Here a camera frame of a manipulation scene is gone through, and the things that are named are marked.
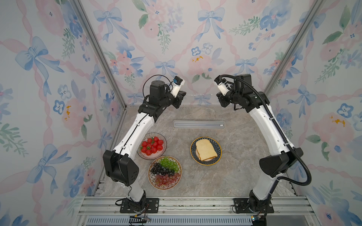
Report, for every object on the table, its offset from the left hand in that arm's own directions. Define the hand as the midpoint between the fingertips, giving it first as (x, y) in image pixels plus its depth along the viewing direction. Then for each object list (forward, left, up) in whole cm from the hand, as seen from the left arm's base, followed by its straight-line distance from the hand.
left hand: (185, 91), depth 74 cm
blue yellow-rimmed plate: (-11, -21, -36) cm, 44 cm away
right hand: (+2, -19, -2) cm, 19 cm away
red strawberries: (-13, +22, -35) cm, 43 cm away
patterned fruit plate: (-33, +19, -36) cm, 53 cm away
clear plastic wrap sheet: (+31, -13, -30) cm, 45 cm away
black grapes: (-29, +16, -35) cm, 48 cm away
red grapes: (-35, +10, -34) cm, 49 cm away
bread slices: (-16, -13, -35) cm, 40 cm away
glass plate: (-7, +27, -35) cm, 45 cm away
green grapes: (-25, +9, -35) cm, 44 cm away
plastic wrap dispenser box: (-2, -10, -26) cm, 28 cm away
